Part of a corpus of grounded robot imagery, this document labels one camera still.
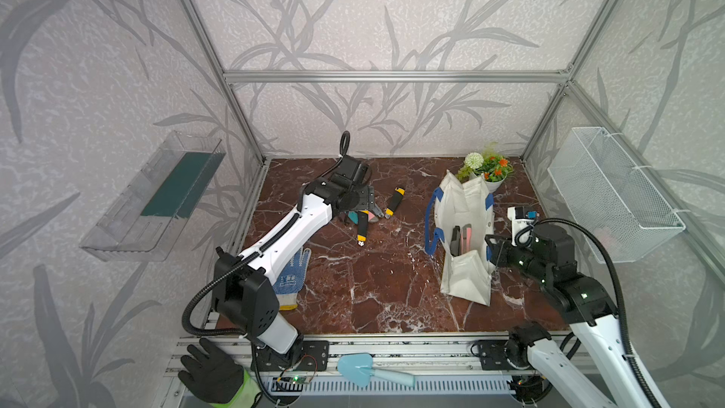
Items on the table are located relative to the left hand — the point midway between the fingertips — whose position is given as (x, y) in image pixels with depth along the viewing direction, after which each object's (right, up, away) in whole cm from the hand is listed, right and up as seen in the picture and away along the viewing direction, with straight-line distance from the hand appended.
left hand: (361, 198), depth 83 cm
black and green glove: (-35, -45, -13) cm, 59 cm away
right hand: (+33, -9, -11) cm, 36 cm away
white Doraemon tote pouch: (+35, -8, +18) cm, 40 cm away
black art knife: (+31, -15, +10) cm, 36 cm away
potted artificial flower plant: (+45, +10, +13) cm, 48 cm away
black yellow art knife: (0, -11, +16) cm, 19 cm away
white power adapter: (+37, -5, -20) cm, 43 cm away
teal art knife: (-4, -8, +18) cm, 20 cm away
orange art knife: (+11, -3, +24) cm, 27 cm away
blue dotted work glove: (-22, -27, +1) cm, 35 cm away
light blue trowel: (0, -43, -11) cm, 45 cm away
